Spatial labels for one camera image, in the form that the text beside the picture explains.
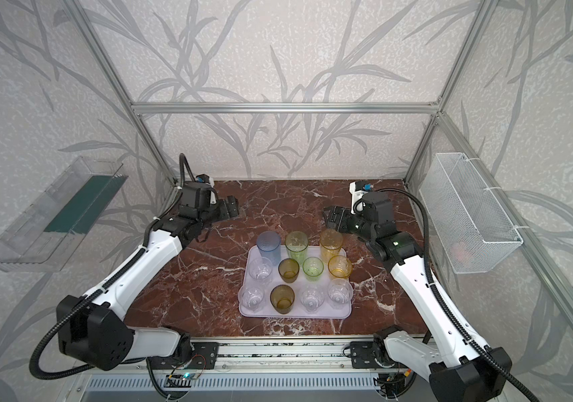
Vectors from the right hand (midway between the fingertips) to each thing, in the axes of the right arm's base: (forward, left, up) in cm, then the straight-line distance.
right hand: (332, 210), depth 74 cm
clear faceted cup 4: (-14, -4, -29) cm, 33 cm away
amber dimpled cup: (-7, +14, -25) cm, 30 cm away
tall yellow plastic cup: (-1, -1, -16) cm, 16 cm away
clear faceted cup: (-7, +25, -26) cm, 37 cm away
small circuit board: (-38, +44, -28) cm, 64 cm away
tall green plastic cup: (0, +11, -19) cm, 22 cm away
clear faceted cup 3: (-16, +6, -28) cm, 33 cm away
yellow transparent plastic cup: (-6, -4, -26) cm, 27 cm away
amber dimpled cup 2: (-17, +16, -26) cm, 35 cm away
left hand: (+7, +34, -5) cm, 35 cm away
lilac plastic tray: (-21, +2, -28) cm, 35 cm away
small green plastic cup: (-6, +6, -27) cm, 28 cm away
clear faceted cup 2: (-16, +27, -27) cm, 42 cm away
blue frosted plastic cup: (+1, +22, -22) cm, 31 cm away
